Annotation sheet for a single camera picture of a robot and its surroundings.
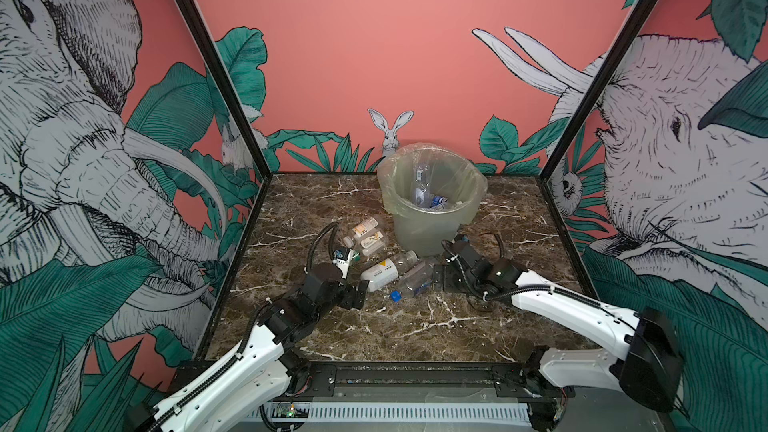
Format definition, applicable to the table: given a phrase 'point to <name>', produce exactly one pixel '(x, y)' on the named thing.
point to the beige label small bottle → (373, 244)
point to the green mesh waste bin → (423, 239)
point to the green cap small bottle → (349, 243)
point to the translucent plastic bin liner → (431, 184)
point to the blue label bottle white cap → (439, 202)
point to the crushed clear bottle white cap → (423, 197)
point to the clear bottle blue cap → (416, 282)
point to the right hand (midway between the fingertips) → (440, 275)
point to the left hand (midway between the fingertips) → (353, 273)
